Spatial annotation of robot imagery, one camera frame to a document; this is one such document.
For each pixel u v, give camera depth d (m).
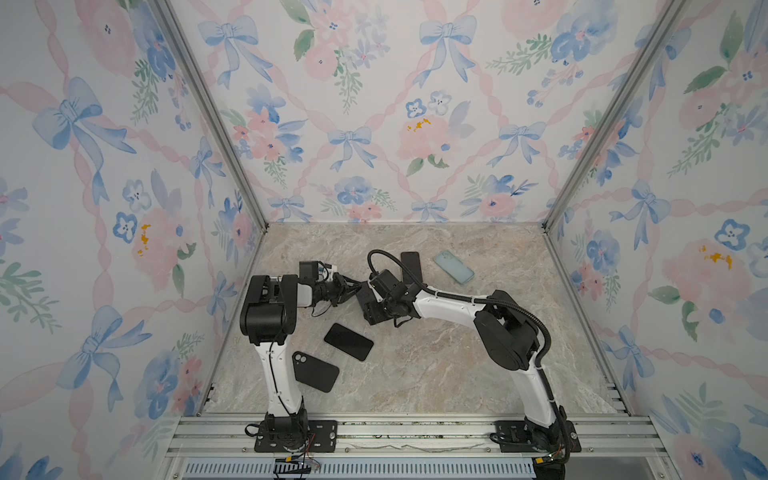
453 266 1.08
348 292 0.95
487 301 0.57
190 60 0.76
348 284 0.97
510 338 0.53
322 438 0.75
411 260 1.10
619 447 0.75
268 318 0.55
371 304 0.85
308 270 0.86
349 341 0.90
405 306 0.70
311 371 0.86
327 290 0.91
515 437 0.73
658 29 0.72
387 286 0.75
